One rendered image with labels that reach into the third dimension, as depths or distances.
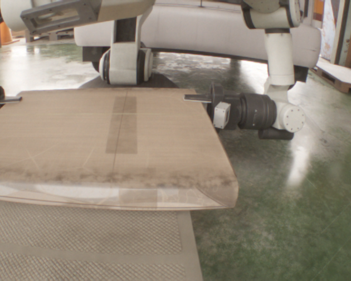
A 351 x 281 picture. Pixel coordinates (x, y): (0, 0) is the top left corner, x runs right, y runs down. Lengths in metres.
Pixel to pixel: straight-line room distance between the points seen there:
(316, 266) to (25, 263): 0.66
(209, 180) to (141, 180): 0.09
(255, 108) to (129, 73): 0.55
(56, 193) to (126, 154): 0.12
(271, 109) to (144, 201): 0.40
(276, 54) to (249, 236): 0.47
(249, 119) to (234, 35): 0.88
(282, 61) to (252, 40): 0.83
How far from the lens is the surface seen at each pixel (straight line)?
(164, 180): 0.36
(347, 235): 0.90
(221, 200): 0.38
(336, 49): 4.02
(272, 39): 0.67
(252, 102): 0.65
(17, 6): 0.35
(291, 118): 0.67
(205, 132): 0.49
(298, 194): 0.97
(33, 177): 0.39
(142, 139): 0.46
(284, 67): 0.68
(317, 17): 1.68
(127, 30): 1.10
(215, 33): 1.46
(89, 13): 0.31
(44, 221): 0.50
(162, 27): 1.47
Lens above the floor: 0.54
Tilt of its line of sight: 28 degrees down
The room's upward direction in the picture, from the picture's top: 4 degrees clockwise
